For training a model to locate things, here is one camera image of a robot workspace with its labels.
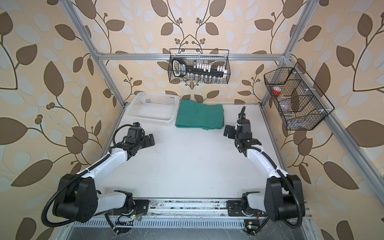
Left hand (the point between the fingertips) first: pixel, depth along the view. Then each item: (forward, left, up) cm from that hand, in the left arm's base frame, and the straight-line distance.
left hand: (147, 137), depth 89 cm
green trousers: (+27, -27, -9) cm, 39 cm away
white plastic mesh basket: (+34, +7, -12) cm, 37 cm away
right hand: (+5, -52, +4) cm, 52 cm away
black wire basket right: (+7, -82, +23) cm, 85 cm away
